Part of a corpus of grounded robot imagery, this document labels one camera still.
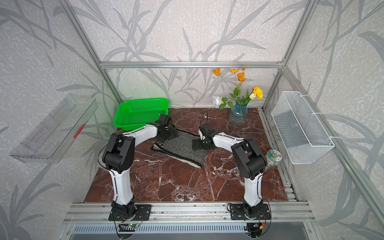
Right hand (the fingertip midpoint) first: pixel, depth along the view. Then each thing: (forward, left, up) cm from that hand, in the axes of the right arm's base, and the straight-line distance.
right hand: (198, 146), depth 97 cm
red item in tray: (-9, +54, +31) cm, 62 cm away
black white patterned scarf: (-1, +12, +1) cm, 12 cm away
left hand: (+7, +17, +1) cm, 18 cm away
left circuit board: (-43, +34, -4) cm, 55 cm away
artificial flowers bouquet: (+24, -28, +20) cm, 42 cm away
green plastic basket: (+29, +53, 0) cm, 60 cm away
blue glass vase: (+20, -28, +9) cm, 35 cm away
